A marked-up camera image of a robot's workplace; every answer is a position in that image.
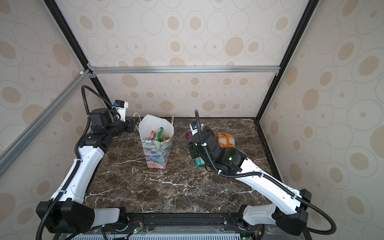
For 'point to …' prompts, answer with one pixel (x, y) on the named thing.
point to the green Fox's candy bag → (160, 134)
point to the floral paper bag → (156, 135)
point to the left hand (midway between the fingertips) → (141, 115)
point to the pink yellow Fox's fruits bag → (153, 135)
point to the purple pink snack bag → (189, 134)
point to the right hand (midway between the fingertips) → (194, 139)
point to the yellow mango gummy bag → (165, 139)
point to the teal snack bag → (199, 161)
